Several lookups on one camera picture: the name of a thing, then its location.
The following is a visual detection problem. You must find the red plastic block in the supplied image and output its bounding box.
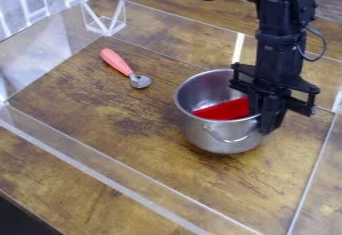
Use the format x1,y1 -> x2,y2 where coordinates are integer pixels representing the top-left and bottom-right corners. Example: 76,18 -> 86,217
193,97 -> 250,120

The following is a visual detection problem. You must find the silver steel pot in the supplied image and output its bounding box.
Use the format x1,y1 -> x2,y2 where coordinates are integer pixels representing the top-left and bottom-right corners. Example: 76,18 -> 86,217
174,69 -> 265,154

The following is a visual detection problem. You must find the clear acrylic enclosure wall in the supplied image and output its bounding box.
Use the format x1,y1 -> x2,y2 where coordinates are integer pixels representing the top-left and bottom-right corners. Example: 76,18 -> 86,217
0,0 -> 342,235

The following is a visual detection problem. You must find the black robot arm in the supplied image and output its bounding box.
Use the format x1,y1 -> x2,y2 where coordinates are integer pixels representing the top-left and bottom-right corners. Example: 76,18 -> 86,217
231,0 -> 320,134

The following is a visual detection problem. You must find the clear acrylic corner bracket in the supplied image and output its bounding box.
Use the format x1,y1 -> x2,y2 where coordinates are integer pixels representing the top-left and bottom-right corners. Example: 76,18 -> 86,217
80,0 -> 127,37

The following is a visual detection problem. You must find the red handled metal spoon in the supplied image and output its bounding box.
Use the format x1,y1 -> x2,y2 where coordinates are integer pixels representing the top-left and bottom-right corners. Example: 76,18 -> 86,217
100,48 -> 151,89

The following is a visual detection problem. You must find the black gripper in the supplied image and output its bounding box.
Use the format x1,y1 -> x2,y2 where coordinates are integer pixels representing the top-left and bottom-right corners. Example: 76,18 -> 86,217
230,62 -> 321,134

